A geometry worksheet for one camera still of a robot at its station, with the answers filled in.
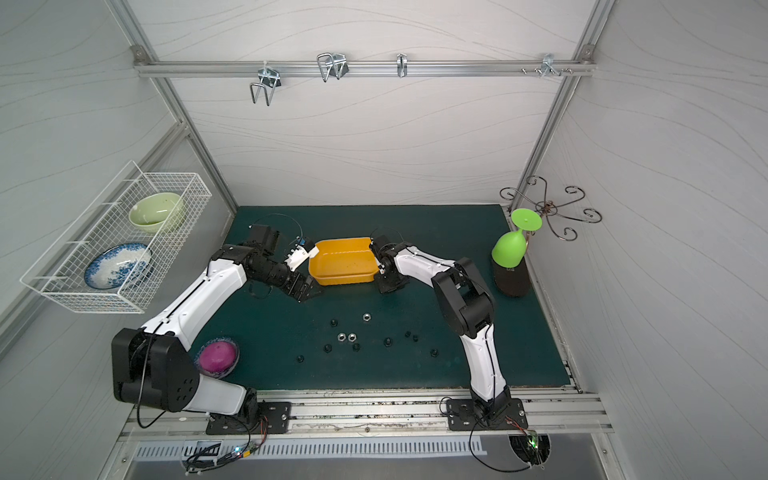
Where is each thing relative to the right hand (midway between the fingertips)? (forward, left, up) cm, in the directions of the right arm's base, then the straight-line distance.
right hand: (390, 284), depth 98 cm
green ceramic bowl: (-3, +57, +36) cm, 67 cm away
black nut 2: (-25, +24, 0) cm, 35 cm away
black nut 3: (-22, +17, 0) cm, 28 cm away
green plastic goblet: (-1, -33, +23) cm, 40 cm away
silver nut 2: (-19, +10, +1) cm, 21 cm away
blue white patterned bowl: (-18, +57, +34) cm, 69 cm away
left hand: (-10, +21, +15) cm, 27 cm away
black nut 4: (-20, -1, 0) cm, 20 cm away
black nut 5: (-22, -14, 0) cm, 26 cm away
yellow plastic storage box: (+7, +16, +2) cm, 18 cm away
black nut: (-14, +17, 0) cm, 22 cm away
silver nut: (-19, +13, +1) cm, 23 cm away
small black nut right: (-18, -9, 0) cm, 20 cm away
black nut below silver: (-21, +9, 0) cm, 23 cm away
